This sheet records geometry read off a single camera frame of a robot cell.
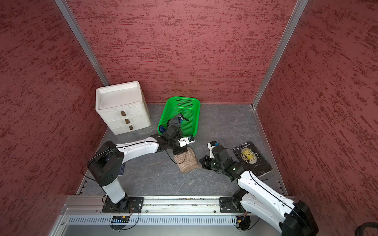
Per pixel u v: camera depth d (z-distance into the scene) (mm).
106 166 466
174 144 758
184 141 775
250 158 903
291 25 769
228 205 740
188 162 852
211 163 686
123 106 864
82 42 833
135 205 741
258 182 501
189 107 1175
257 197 493
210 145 753
